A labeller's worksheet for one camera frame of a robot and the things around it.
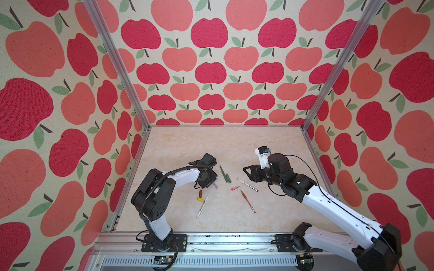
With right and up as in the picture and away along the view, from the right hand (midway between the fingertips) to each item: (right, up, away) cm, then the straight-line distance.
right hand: (250, 167), depth 77 cm
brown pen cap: (-24, -16, +14) cm, 32 cm away
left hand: (-15, -10, +16) cm, 24 cm away
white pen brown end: (+2, -12, +16) cm, 20 cm away
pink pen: (-16, -13, +16) cm, 26 cm away
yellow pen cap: (-24, -19, +11) cm, 33 cm away
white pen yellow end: (-25, -25, +6) cm, 35 cm away
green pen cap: (-9, -9, +19) cm, 23 cm away
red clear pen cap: (-7, -14, +14) cm, 21 cm away
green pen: (-12, -7, +21) cm, 25 cm away
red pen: (-1, -17, +12) cm, 21 cm away
